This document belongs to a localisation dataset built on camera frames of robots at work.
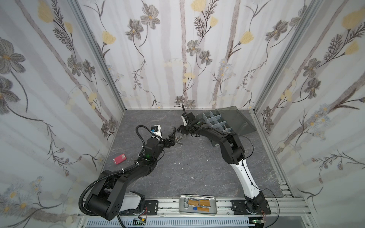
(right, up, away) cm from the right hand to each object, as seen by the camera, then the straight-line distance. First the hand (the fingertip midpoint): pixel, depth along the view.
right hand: (179, 123), depth 101 cm
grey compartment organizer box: (+41, +4, +18) cm, 45 cm away
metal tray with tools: (+14, -44, -26) cm, 53 cm away
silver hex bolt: (+1, -13, -1) cm, 13 cm away
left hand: (-7, -3, -16) cm, 18 cm away
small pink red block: (-39, -24, -9) cm, 46 cm away
